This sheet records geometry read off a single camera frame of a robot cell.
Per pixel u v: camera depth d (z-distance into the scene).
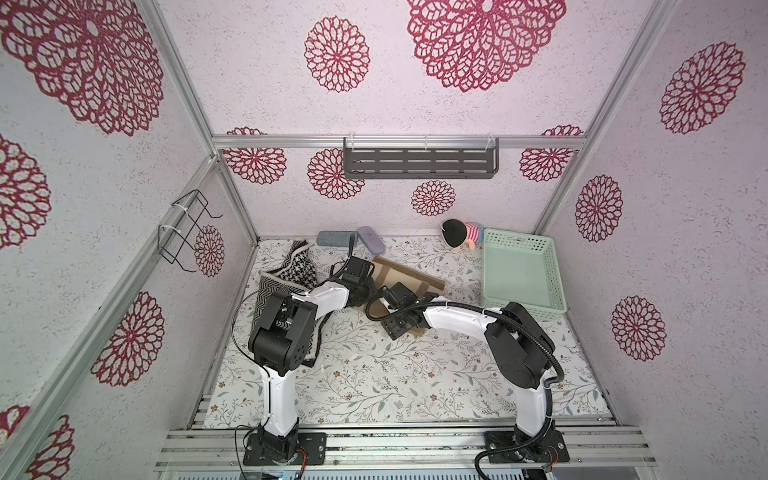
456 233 1.13
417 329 0.90
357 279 0.80
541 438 0.61
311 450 0.73
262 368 0.54
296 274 1.02
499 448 0.69
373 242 1.16
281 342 0.52
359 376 0.86
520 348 0.51
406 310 0.71
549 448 0.73
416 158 0.92
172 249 0.72
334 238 1.17
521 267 1.12
